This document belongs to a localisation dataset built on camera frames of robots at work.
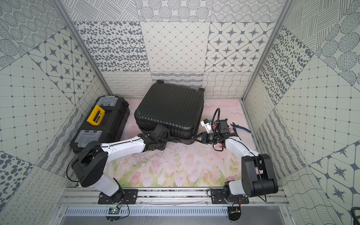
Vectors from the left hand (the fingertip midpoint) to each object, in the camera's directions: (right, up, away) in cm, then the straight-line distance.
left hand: (174, 138), depth 87 cm
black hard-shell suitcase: (+2, +19, -1) cm, 20 cm away
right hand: (+13, 0, -3) cm, 13 cm away
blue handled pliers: (+44, +6, +16) cm, 47 cm away
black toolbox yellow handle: (-42, +10, -3) cm, 43 cm away
